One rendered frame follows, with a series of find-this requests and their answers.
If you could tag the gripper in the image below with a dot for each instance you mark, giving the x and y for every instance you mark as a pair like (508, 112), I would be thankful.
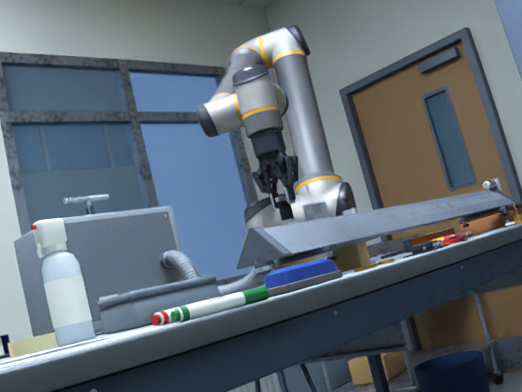
(268, 143)

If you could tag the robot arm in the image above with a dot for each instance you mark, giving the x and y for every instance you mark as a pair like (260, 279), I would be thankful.
(299, 122)

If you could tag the grey air track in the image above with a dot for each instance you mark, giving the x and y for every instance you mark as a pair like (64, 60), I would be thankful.
(367, 226)

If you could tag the grey blower box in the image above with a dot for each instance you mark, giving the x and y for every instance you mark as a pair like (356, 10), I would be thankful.
(118, 248)

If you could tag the white end buffer cap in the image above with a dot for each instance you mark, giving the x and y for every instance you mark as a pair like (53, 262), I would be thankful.
(491, 184)

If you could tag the blue block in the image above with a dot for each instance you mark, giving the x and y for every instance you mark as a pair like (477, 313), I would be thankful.
(299, 271)

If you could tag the grey framed window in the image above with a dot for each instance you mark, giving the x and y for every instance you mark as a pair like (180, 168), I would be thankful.
(179, 163)

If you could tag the tan support block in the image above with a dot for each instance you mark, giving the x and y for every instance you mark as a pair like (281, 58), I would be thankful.
(354, 255)

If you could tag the green and white marker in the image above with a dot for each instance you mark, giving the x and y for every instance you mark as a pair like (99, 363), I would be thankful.
(222, 302)

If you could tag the black flat tool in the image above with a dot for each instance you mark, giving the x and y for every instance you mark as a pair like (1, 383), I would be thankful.
(416, 245)

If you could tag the red and white marker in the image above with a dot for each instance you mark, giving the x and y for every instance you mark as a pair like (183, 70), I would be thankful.
(160, 317)

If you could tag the brown wooden box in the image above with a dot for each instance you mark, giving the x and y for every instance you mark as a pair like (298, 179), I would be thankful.
(485, 218)

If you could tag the white spray bottle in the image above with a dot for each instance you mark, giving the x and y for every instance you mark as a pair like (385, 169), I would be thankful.
(65, 293)

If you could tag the yellow small block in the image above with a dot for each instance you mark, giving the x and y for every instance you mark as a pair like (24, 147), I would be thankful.
(518, 214)

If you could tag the dark blue round bin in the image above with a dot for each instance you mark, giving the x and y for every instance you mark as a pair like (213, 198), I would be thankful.
(450, 373)

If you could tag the pale yellow notepad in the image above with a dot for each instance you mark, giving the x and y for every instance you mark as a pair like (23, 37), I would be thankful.
(30, 344)

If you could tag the brown door with grey frame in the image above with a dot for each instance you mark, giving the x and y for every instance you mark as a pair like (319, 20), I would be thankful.
(399, 142)

